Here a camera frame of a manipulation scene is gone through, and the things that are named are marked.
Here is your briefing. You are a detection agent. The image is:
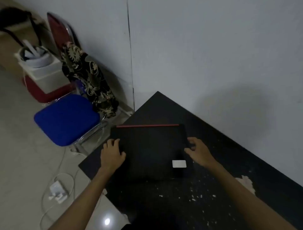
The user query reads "person's left hand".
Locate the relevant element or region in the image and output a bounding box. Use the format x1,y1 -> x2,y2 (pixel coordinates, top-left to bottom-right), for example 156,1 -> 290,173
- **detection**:
100,139 -> 127,172

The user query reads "person's right hand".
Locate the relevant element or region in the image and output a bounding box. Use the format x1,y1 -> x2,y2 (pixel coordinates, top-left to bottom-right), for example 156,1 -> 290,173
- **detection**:
184,137 -> 215,168

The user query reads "black laptop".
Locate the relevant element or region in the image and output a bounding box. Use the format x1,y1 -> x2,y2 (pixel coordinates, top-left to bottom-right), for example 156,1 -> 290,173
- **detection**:
110,124 -> 193,180

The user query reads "person's left forearm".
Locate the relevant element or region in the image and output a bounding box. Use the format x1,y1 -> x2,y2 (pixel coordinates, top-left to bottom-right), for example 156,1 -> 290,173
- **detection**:
48,166 -> 119,230

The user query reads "person's right forearm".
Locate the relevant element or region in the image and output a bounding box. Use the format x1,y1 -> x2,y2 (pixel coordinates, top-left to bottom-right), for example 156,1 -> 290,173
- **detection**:
203,158 -> 298,230

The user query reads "black table with white specks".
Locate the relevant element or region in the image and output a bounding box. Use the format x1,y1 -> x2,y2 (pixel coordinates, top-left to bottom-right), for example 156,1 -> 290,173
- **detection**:
78,91 -> 303,230

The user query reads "blue cushioned chrome chair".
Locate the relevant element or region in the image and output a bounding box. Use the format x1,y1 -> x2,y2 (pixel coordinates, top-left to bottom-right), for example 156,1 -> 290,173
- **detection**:
34,94 -> 112,154

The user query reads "black gold patterned cloth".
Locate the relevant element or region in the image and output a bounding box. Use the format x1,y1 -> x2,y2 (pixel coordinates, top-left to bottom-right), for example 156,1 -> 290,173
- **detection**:
61,41 -> 120,118

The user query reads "red and white cooler box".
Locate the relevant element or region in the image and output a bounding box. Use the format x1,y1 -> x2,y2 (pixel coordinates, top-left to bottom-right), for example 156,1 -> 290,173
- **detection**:
14,46 -> 77,104

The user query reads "dark red glossy panel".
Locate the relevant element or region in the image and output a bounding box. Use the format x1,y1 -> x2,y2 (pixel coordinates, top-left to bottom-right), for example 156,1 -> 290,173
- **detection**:
46,12 -> 81,56

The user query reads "white power adapter with cable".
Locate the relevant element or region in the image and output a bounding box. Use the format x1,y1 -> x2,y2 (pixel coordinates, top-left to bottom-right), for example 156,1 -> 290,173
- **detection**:
39,147 -> 104,230

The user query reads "white rolled strap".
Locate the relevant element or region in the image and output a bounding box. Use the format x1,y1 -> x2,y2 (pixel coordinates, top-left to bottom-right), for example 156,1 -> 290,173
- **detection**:
19,39 -> 51,69

